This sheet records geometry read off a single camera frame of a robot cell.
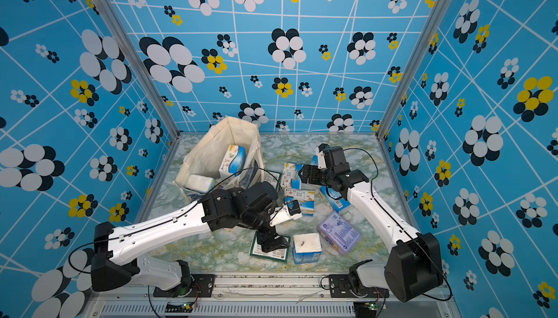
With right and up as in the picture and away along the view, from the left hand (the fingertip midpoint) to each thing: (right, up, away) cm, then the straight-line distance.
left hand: (289, 230), depth 65 cm
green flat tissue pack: (-3, -12, +10) cm, 16 cm away
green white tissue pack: (-6, +12, +30) cm, 33 cm away
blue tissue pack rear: (+13, +20, +36) cm, 43 cm away
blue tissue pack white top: (+6, -7, +5) cm, 10 cm away
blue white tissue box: (-21, +20, +16) cm, 33 cm away
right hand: (+9, +16, +18) cm, 26 cm away
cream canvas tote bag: (-32, +22, +18) cm, 43 cm away
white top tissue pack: (-30, +13, +6) cm, 33 cm away
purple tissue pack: (+19, -7, +15) cm, 25 cm away
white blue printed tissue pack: (+1, +12, +29) cm, 32 cm away
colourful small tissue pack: (+7, +4, +24) cm, 25 cm away
